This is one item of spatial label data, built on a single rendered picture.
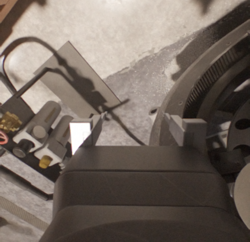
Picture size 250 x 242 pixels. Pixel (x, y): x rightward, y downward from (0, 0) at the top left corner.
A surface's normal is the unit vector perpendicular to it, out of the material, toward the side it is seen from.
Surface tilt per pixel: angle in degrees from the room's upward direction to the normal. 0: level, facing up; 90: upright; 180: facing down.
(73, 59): 0
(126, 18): 0
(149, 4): 0
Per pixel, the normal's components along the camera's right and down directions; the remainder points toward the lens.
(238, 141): -0.60, -0.67
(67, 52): -0.14, 0.62
